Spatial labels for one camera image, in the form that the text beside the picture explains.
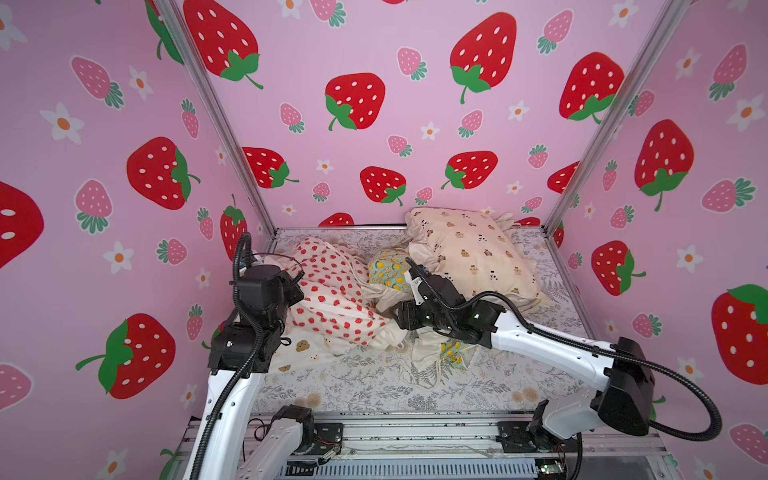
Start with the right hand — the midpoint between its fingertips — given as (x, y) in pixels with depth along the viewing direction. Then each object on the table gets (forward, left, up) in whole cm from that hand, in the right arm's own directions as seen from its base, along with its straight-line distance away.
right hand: (392, 314), depth 74 cm
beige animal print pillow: (+26, -25, -5) cm, 36 cm away
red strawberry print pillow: (0, +15, +5) cm, 16 cm away
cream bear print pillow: (-5, +25, -15) cm, 30 cm away
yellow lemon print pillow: (+15, +3, 0) cm, 15 cm away
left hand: (+2, +25, +12) cm, 27 cm away
